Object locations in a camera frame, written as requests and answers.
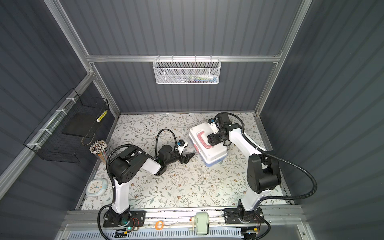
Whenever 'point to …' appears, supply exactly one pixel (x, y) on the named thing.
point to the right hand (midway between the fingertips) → (216, 140)
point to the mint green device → (202, 223)
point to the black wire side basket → (64, 134)
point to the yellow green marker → (99, 118)
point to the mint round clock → (96, 187)
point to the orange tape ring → (162, 225)
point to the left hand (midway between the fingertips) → (190, 149)
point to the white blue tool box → (210, 154)
